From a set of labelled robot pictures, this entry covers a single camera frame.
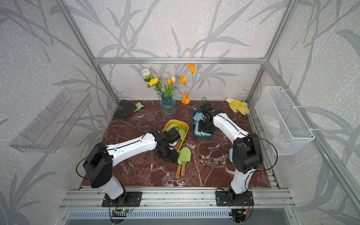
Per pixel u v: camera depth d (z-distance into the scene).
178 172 0.81
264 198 0.75
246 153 0.47
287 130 0.60
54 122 0.70
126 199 0.67
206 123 0.67
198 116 1.04
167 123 1.00
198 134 0.96
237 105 1.19
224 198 0.73
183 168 0.83
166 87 0.98
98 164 0.44
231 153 0.89
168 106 1.02
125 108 1.15
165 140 0.61
